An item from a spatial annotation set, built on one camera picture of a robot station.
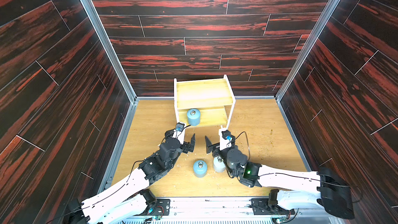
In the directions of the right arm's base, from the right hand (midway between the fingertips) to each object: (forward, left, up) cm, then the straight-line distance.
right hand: (218, 134), depth 74 cm
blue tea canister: (+10, +13, 0) cm, 16 cm away
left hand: (0, +16, +1) cm, 16 cm away
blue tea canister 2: (-12, +9, -15) cm, 21 cm away
